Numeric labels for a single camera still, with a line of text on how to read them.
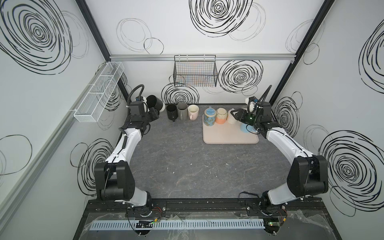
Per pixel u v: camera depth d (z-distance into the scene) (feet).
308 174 1.44
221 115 3.35
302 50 2.89
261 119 2.19
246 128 2.49
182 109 3.45
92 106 2.39
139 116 2.11
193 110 3.50
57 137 1.84
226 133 3.51
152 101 2.69
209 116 3.32
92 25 2.53
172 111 3.47
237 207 2.47
